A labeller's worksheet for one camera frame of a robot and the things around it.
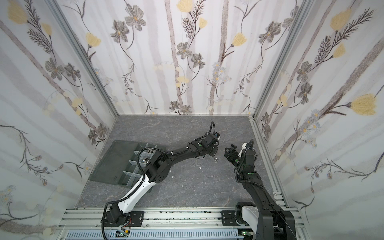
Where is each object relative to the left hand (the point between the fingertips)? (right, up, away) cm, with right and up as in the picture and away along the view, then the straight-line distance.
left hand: (214, 145), depth 101 cm
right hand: (+5, 0, -15) cm, 16 cm away
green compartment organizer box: (-61, -12, -9) cm, 63 cm away
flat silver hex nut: (+1, -9, -6) cm, 10 cm away
